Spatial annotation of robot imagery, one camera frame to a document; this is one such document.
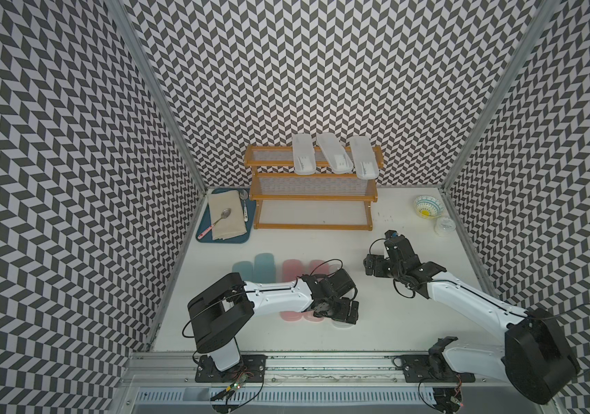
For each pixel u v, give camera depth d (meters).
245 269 0.93
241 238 0.99
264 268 0.93
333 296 0.64
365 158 0.90
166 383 1.15
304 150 0.92
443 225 0.99
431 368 0.66
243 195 1.15
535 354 0.40
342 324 0.75
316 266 0.74
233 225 1.06
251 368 0.72
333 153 0.89
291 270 0.91
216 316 0.44
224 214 1.08
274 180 1.22
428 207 1.08
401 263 0.64
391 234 0.77
